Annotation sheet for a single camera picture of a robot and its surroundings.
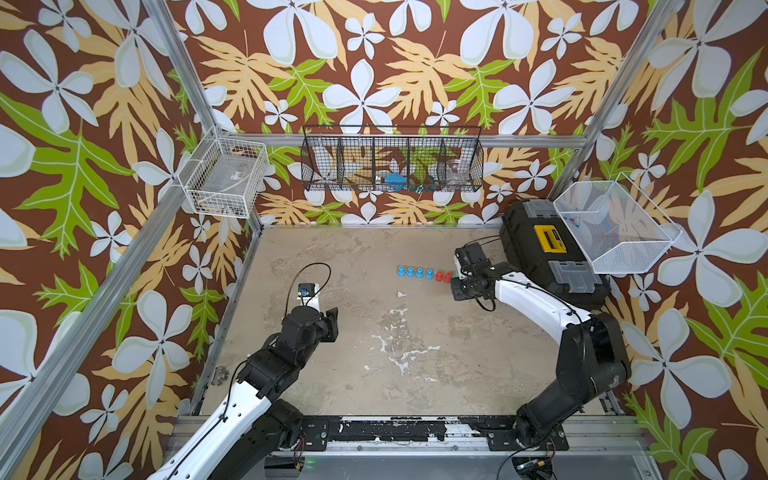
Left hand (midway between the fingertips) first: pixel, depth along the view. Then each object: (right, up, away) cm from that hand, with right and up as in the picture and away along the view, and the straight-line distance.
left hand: (330, 307), depth 76 cm
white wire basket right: (+79, +21, +6) cm, 82 cm away
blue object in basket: (+18, +37, +17) cm, 45 cm away
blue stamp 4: (+30, +7, +28) cm, 42 cm away
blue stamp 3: (+27, +7, +28) cm, 39 cm away
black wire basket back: (+22, +43, +15) cm, 51 cm away
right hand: (+37, +4, +15) cm, 40 cm away
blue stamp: (+20, +8, +28) cm, 36 cm away
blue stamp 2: (+23, +8, +28) cm, 37 cm away
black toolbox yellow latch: (+63, +17, +16) cm, 67 cm away
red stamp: (+34, +6, +28) cm, 44 cm away
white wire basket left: (-33, +37, +9) cm, 50 cm away
